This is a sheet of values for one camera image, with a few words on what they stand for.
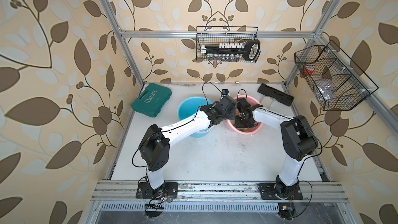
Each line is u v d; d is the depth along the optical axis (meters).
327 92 0.72
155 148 0.45
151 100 1.05
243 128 0.91
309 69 0.88
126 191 0.77
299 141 0.49
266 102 1.06
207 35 0.91
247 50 0.83
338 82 0.72
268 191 0.74
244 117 0.72
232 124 0.78
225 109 0.61
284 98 1.09
